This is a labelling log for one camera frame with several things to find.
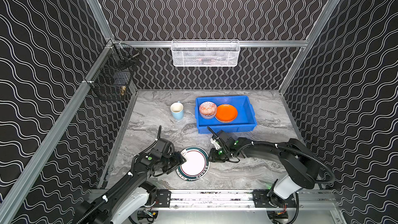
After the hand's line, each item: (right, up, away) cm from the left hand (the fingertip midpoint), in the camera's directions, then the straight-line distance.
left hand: (185, 161), depth 80 cm
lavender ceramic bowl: (+13, +22, +18) cm, 31 cm away
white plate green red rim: (+6, -3, +4) cm, 8 cm away
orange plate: (+25, +24, +24) cm, 42 cm away
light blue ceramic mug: (-7, +26, +21) cm, 34 cm away
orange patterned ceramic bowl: (+13, +27, +24) cm, 38 cm away
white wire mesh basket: (+12, +73, +51) cm, 90 cm away
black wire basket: (-43, +46, +13) cm, 65 cm away
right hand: (+13, -1, +6) cm, 15 cm away
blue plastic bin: (+38, +19, +24) cm, 49 cm away
